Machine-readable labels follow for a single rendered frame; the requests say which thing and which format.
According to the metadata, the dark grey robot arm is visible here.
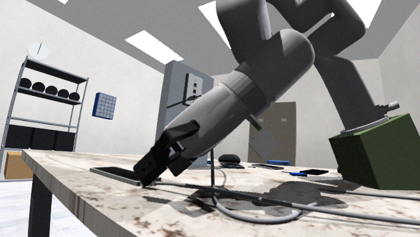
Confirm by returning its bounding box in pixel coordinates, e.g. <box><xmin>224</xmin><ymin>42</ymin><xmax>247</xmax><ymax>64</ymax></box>
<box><xmin>215</xmin><ymin>0</ymin><xmax>400</xmax><ymax>160</ymax></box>

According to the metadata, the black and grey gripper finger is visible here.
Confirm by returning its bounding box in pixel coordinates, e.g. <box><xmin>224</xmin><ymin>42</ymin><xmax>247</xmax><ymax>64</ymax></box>
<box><xmin>133</xmin><ymin>121</ymin><xmax>200</xmax><ymax>186</ymax></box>
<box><xmin>167</xmin><ymin>157</ymin><xmax>198</xmax><ymax>177</ymax></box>

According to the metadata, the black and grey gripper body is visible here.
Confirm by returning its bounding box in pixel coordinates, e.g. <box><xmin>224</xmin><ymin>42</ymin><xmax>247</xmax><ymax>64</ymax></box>
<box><xmin>164</xmin><ymin>82</ymin><xmax>253</xmax><ymax>158</ymax></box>

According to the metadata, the grey panel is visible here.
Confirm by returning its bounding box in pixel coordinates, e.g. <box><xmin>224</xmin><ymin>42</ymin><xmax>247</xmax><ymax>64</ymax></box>
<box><xmin>155</xmin><ymin>60</ymin><xmax>214</xmax><ymax>164</ymax></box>

